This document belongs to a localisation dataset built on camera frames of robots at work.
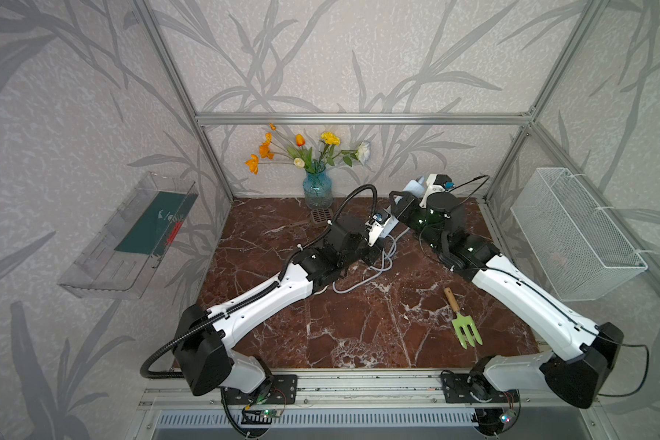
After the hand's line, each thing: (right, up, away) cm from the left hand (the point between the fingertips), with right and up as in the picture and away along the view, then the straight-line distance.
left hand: (381, 232), depth 74 cm
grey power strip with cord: (+4, -12, +22) cm, 25 cm away
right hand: (+2, +10, -4) cm, 11 cm away
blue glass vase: (-21, +16, +36) cm, 45 cm away
